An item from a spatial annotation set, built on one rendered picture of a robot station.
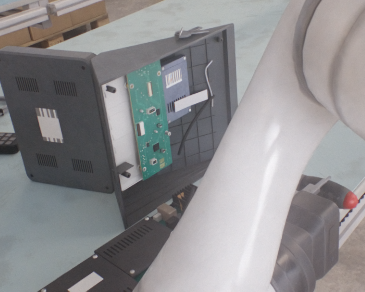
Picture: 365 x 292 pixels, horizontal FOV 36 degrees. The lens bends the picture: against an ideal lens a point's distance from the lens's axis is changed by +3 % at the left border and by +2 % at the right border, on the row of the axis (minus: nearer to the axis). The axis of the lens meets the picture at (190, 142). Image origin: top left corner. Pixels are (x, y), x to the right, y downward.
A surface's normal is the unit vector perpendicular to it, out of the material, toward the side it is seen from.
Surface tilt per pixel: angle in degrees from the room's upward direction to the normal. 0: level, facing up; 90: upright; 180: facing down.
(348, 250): 0
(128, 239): 0
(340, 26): 67
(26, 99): 90
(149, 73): 90
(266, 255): 81
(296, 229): 11
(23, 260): 0
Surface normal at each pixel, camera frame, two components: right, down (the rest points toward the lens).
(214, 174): -0.56, -0.27
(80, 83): -0.39, 0.48
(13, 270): -0.09, -0.87
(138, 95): 0.73, 0.27
